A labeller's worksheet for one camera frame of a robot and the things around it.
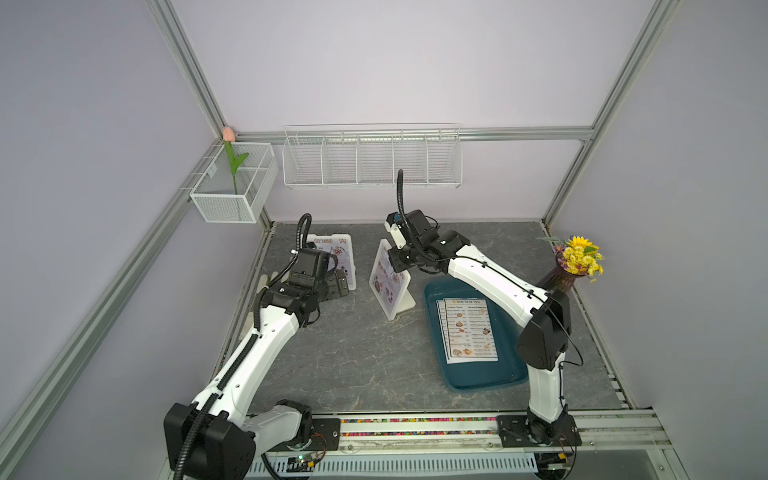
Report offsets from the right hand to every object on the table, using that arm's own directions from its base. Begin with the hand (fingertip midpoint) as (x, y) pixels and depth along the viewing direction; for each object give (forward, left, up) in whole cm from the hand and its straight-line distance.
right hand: (391, 254), depth 84 cm
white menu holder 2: (-9, -4, -11) cm, 15 cm away
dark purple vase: (-5, -49, -6) cm, 49 cm away
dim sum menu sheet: (-14, -23, -21) cm, 34 cm away
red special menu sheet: (-2, +2, -12) cm, 12 cm away
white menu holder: (+7, +25, -1) cm, 26 cm away
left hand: (-9, +17, -2) cm, 19 cm away
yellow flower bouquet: (-4, -49, +4) cm, 50 cm away
